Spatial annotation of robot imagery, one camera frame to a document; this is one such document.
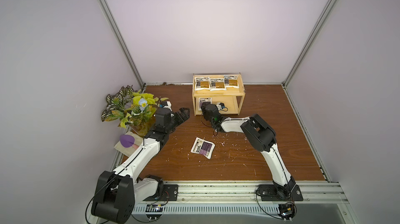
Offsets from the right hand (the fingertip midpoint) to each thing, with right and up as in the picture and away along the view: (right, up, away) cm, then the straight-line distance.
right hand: (200, 102), depth 99 cm
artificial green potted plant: (-35, -3, -19) cm, 40 cm away
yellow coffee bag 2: (+10, +11, -9) cm, 18 cm away
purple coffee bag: (+1, -25, -11) cm, 28 cm away
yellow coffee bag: (+1, +12, -9) cm, 15 cm away
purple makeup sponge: (-44, -23, -8) cm, 50 cm away
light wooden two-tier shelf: (+23, +3, +11) cm, 25 cm away
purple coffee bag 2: (0, +1, +8) cm, 8 cm away
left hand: (-7, -5, -16) cm, 18 cm away
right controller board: (+41, -50, -29) cm, 71 cm away
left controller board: (-21, -50, -27) cm, 60 cm away
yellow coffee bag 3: (+19, +13, -6) cm, 24 cm away
